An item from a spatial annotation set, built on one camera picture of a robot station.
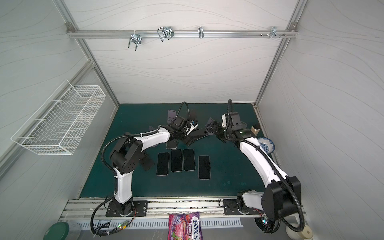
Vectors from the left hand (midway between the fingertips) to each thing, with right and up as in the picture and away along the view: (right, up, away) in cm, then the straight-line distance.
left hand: (192, 133), depth 96 cm
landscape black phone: (+3, -1, +5) cm, 6 cm away
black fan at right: (+37, -43, -25) cm, 62 cm away
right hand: (+12, +6, -15) cm, 20 cm away
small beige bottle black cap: (+42, +3, +2) cm, 42 cm away
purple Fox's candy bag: (-3, -39, -29) cm, 49 cm away
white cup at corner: (+47, -36, -37) cm, 70 cm away
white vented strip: (-19, -41, -26) cm, 52 cm away
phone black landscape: (-10, -16, -6) cm, 20 cm away
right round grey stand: (+12, +8, +2) cm, 14 cm away
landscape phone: (-2, -15, -6) cm, 17 cm away
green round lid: (-54, -35, -37) cm, 74 cm away
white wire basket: (-62, +6, -30) cm, 69 cm away
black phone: (-18, -18, -8) cm, 26 cm away
